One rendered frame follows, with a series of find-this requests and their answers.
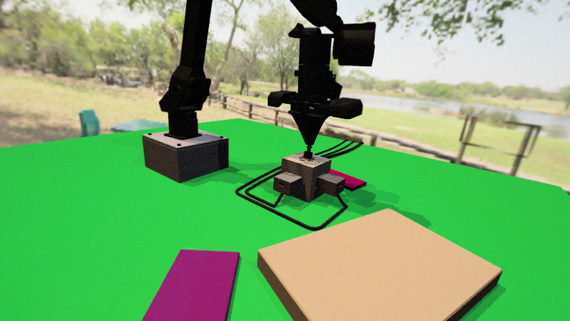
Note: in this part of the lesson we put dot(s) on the tan flat square box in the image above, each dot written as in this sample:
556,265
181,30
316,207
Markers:
380,267

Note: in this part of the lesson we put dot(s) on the purple flat rectangular slab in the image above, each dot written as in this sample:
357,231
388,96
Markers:
198,287

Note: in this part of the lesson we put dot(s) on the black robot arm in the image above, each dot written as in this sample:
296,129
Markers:
188,87

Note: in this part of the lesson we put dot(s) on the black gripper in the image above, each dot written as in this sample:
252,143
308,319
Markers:
312,92

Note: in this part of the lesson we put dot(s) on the beige cube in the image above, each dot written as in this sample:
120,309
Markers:
309,170

